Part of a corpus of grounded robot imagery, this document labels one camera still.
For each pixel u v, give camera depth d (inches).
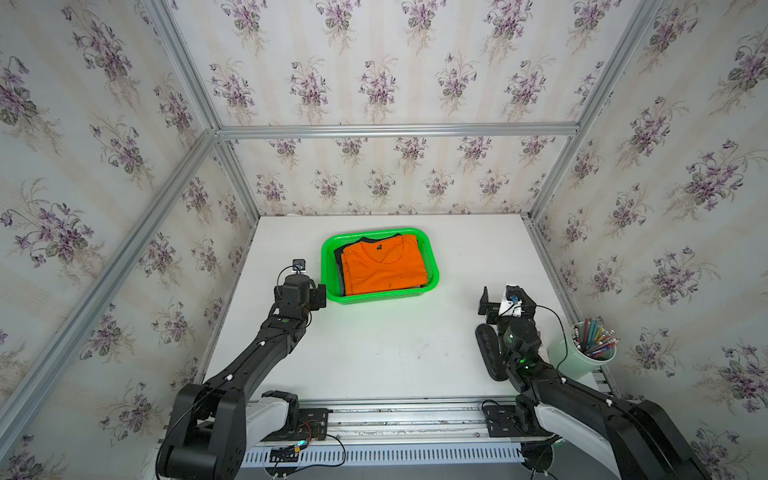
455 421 29.4
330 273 39.4
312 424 28.7
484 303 30.7
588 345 30.1
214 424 15.7
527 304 29.8
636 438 16.4
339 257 39.8
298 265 29.4
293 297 26.0
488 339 33.8
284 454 28.0
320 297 31.5
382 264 38.9
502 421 28.7
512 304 26.7
